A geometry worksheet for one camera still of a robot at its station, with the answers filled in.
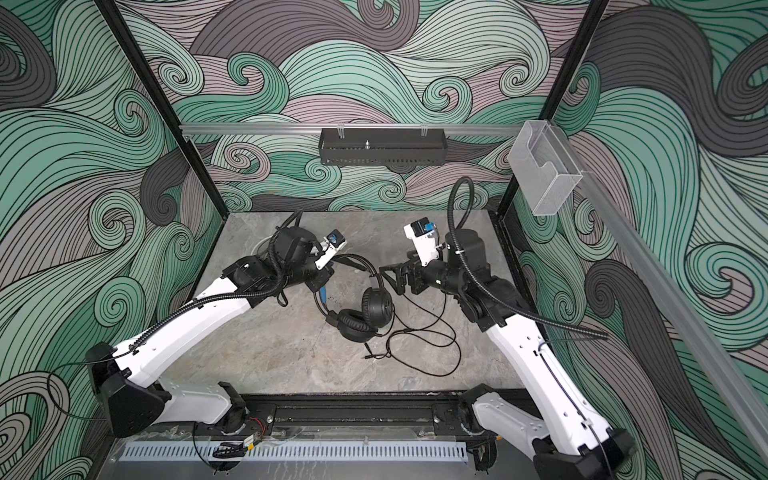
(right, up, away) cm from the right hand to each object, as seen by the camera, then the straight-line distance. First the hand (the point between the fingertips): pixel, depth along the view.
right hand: (397, 262), depth 66 cm
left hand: (-17, 0, +9) cm, 19 cm away
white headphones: (-48, +4, +40) cm, 62 cm away
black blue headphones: (-5, -10, 0) cm, 11 cm away
